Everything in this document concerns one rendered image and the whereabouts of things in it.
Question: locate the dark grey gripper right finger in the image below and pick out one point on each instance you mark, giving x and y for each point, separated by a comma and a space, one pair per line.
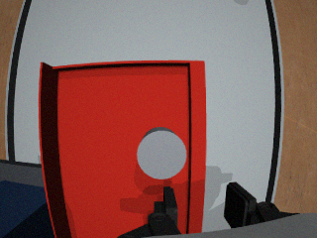
242, 209

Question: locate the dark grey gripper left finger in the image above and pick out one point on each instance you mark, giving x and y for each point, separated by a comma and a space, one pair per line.
160, 222

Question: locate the grey cylinder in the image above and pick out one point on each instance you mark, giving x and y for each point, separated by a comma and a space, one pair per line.
161, 153

